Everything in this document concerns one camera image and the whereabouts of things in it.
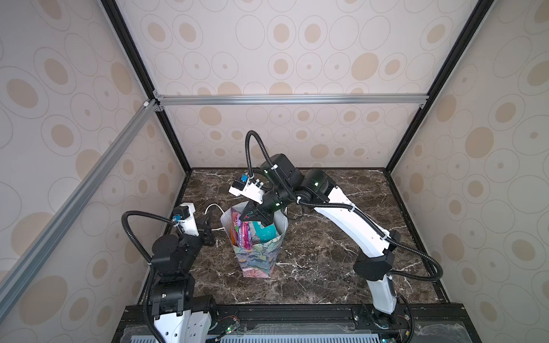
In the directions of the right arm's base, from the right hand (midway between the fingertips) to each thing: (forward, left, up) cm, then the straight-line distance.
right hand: (242, 217), depth 61 cm
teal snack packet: (+3, -6, -15) cm, 16 cm away
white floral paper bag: (-5, -3, -21) cm, 22 cm away
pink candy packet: (-4, 0, -1) cm, 4 cm away
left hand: (+4, +9, -2) cm, 10 cm away
